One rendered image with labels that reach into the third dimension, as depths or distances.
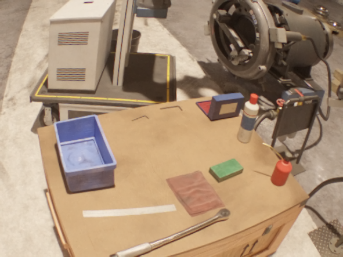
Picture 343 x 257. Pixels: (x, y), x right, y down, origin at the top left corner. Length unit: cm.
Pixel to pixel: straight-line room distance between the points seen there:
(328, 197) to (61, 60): 191
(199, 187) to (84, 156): 46
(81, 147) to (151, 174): 31
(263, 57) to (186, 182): 125
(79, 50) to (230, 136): 94
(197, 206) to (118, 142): 44
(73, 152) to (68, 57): 73
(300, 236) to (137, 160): 104
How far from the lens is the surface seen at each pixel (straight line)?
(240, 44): 253
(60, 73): 209
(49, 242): 173
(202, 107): 178
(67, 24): 195
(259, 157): 157
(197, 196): 131
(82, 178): 125
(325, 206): 223
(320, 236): 204
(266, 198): 140
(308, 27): 283
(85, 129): 148
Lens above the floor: 142
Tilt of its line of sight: 37 degrees down
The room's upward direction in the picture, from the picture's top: 9 degrees clockwise
